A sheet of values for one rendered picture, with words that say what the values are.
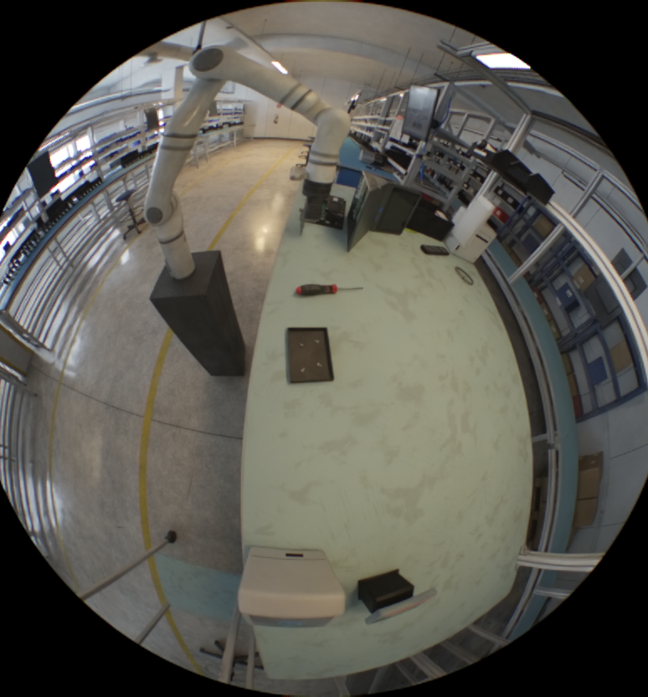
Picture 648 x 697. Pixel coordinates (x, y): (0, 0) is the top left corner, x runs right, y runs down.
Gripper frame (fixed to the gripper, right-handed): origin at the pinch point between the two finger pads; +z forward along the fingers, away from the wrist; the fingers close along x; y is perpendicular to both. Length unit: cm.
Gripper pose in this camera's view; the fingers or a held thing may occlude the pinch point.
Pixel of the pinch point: (300, 231)
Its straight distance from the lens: 66.2
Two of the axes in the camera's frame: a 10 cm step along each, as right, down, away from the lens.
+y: 9.8, 0.0, 2.1
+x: -1.0, -9.0, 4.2
